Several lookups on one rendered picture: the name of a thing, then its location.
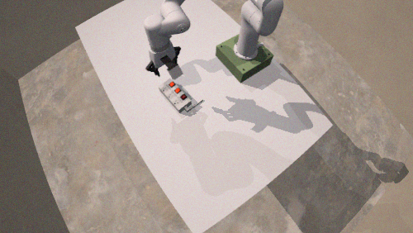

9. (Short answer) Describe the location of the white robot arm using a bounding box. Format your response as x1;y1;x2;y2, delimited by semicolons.
144;0;283;79

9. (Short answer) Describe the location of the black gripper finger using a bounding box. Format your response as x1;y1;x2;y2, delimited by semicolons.
172;46;181;64
145;60;160;77

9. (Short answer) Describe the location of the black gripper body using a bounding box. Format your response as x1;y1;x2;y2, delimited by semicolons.
149;41;176;69

